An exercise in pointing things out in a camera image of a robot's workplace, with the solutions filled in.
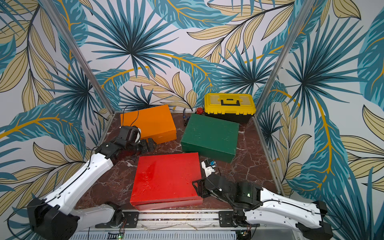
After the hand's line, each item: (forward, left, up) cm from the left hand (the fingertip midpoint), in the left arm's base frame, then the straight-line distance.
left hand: (150, 149), depth 78 cm
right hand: (-17, -24, 0) cm, 29 cm away
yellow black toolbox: (+36, -51, -3) cm, 63 cm away
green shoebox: (+12, -33, -6) cm, 36 cm away
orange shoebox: (+23, +2, -6) cm, 23 cm away
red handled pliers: (+46, -28, -17) cm, 56 cm away
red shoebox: (-14, -9, -6) cm, 18 cm away
